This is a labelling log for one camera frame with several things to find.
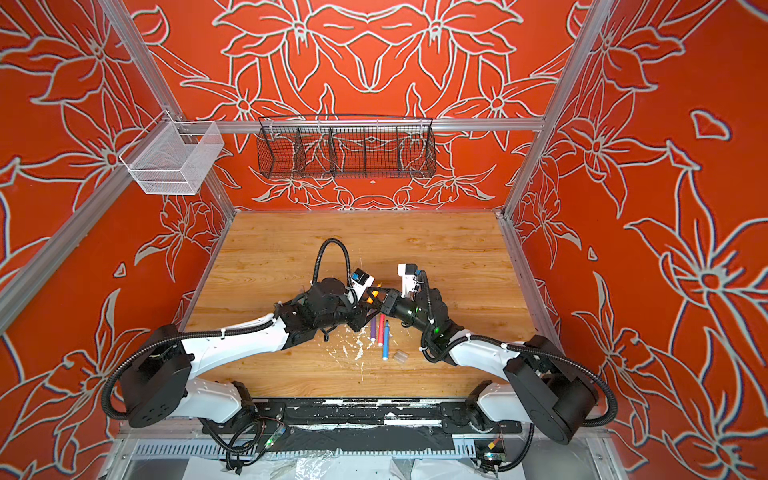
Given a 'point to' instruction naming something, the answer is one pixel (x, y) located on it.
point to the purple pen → (373, 329)
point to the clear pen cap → (401, 356)
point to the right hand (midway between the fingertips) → (363, 293)
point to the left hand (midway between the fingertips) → (378, 304)
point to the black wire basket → (337, 146)
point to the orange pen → (374, 293)
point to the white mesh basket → (173, 157)
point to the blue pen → (386, 341)
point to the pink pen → (381, 319)
